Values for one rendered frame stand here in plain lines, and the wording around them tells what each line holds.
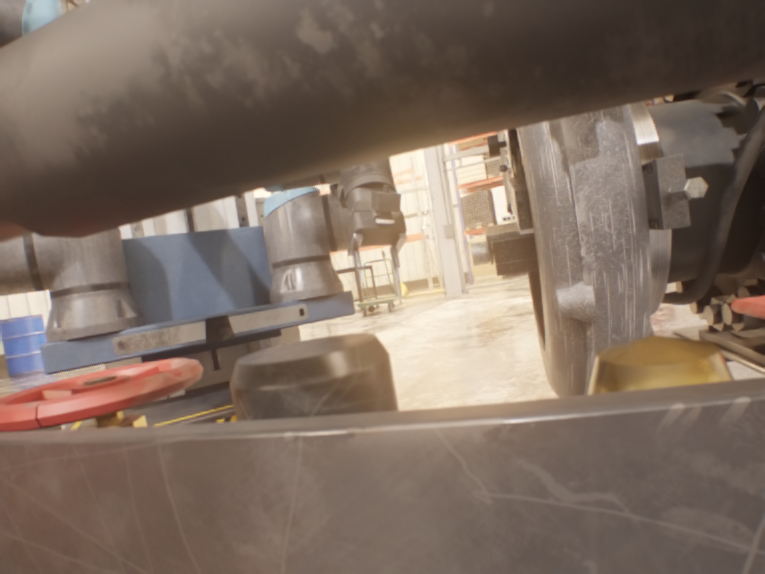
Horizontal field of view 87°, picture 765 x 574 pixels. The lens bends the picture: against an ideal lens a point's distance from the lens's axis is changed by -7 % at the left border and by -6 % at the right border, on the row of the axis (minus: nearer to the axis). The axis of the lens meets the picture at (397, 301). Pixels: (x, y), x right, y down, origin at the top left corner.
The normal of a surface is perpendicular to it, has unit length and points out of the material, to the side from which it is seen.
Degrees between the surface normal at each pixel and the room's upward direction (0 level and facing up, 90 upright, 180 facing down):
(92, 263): 90
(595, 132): 82
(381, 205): 108
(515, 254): 103
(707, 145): 72
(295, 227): 90
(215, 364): 90
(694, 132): 61
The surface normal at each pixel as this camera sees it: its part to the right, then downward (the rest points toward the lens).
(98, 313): 0.52, -0.39
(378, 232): 0.18, 0.91
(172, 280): 0.48, -0.03
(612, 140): -0.29, 0.00
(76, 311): 0.16, -0.32
